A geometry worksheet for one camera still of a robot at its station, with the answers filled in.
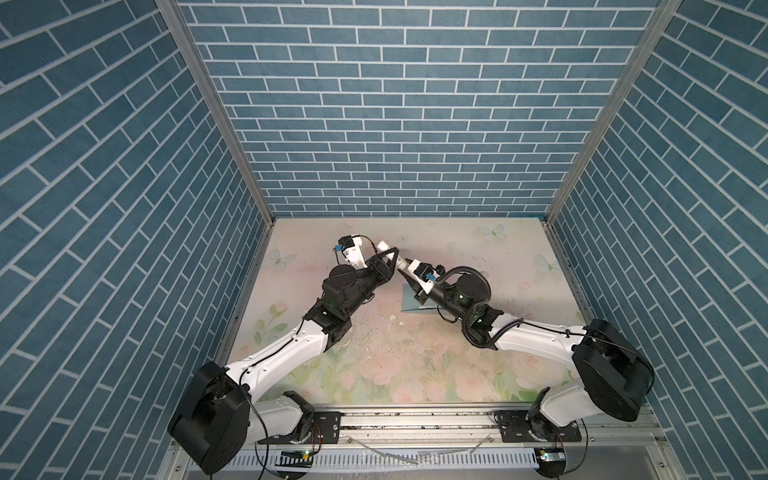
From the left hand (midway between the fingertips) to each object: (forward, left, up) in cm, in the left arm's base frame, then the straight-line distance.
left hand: (400, 253), depth 74 cm
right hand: (0, -1, -3) cm, 3 cm away
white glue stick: (+1, +4, +1) cm, 4 cm away
